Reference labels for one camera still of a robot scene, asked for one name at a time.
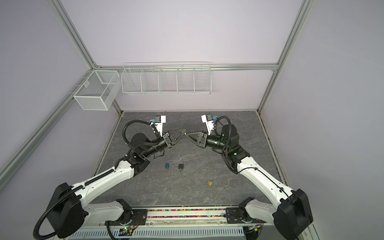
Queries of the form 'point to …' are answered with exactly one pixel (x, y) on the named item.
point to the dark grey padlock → (181, 166)
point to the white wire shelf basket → (167, 78)
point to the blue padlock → (168, 165)
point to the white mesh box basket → (99, 90)
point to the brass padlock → (210, 182)
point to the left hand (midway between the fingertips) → (187, 133)
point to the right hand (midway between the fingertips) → (186, 137)
